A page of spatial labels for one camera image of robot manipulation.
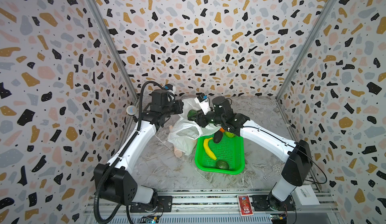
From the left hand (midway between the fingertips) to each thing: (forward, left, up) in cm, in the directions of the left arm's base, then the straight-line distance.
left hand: (185, 102), depth 78 cm
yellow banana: (-13, -12, -26) cm, 32 cm away
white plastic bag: (-13, -1, -7) cm, 15 cm away
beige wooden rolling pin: (-16, +6, -26) cm, 31 cm away
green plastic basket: (-13, -26, -29) cm, 41 cm away
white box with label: (-39, -58, -25) cm, 74 cm away
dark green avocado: (-7, -4, -2) cm, 8 cm away
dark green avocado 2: (-24, -19, -24) cm, 39 cm away
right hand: (-8, -4, -2) cm, 9 cm away
